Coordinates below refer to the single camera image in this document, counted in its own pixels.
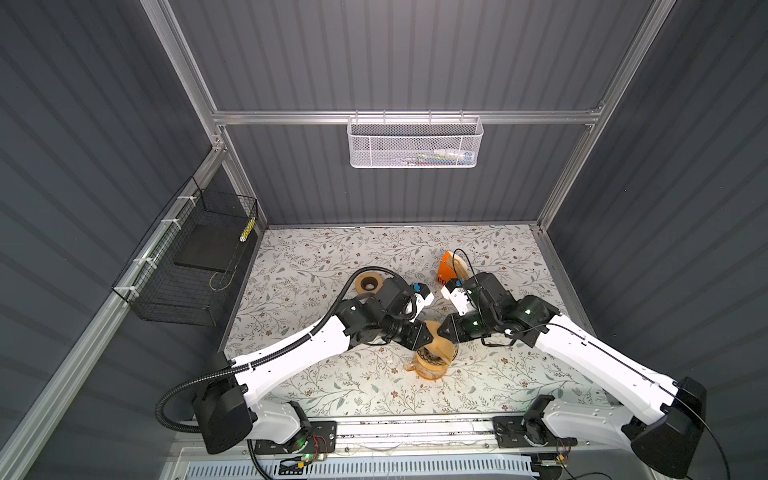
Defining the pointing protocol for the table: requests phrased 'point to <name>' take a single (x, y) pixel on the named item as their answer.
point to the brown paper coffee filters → (460, 266)
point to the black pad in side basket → (211, 247)
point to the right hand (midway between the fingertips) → (441, 334)
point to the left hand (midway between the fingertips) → (433, 339)
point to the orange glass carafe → (426, 373)
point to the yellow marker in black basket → (247, 229)
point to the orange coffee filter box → (446, 269)
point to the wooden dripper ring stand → (428, 365)
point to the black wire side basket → (182, 272)
